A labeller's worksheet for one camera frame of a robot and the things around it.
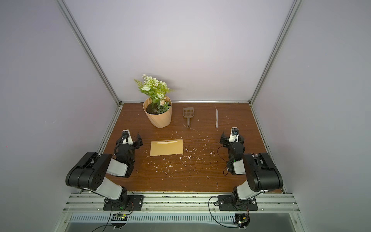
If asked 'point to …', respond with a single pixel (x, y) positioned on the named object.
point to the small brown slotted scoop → (188, 112)
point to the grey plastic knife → (217, 115)
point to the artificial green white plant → (156, 90)
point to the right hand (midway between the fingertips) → (234, 129)
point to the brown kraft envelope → (166, 147)
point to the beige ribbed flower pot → (158, 111)
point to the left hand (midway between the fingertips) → (131, 133)
